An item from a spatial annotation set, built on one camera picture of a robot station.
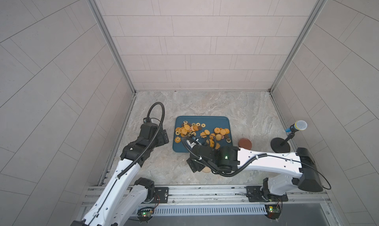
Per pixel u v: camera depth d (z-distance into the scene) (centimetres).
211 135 91
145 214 64
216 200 71
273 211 68
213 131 92
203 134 92
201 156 48
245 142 89
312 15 77
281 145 87
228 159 47
